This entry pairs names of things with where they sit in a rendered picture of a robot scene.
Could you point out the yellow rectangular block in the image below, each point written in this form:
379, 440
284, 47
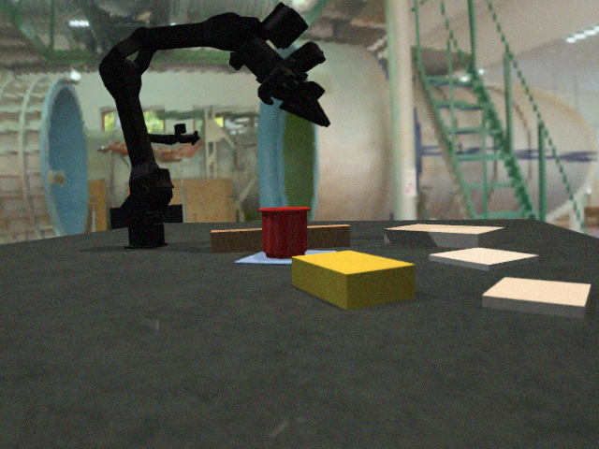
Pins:
353, 280

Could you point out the dark red cup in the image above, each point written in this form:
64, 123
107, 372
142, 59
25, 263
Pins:
284, 231

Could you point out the brown wooden flat bar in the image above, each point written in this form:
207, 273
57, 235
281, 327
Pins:
250, 240

